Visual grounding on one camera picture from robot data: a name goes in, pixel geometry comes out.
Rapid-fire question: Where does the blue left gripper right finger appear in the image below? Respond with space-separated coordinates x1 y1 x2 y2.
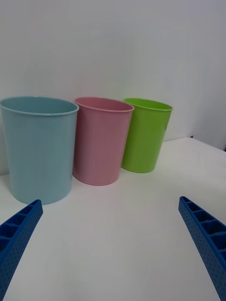
178 196 226 301

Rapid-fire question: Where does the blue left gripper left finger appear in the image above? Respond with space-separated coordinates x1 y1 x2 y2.
0 199 44 301

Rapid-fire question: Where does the pale blue plastic bin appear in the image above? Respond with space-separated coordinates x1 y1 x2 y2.
0 95 80 205

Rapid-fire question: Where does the green plastic bin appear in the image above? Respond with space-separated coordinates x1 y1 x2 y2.
121 97 174 174

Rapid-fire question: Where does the pink plastic bin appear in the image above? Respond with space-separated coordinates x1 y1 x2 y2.
72 96 135 187

